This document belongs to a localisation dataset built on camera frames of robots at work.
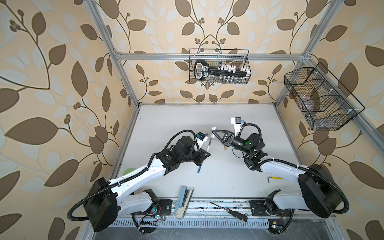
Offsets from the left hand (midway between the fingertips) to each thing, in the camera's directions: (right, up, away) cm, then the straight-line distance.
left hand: (210, 153), depth 74 cm
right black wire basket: (+58, +24, -2) cm, 62 cm away
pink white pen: (-1, +4, 0) cm, 5 cm away
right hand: (+1, +10, -3) cm, 11 cm away
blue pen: (-5, -12, +14) cm, 19 cm away
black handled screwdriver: (+15, -30, -4) cm, 34 cm away
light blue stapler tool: (-13, -23, +1) cm, 27 cm away
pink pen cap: (+1, +13, -3) cm, 13 cm away
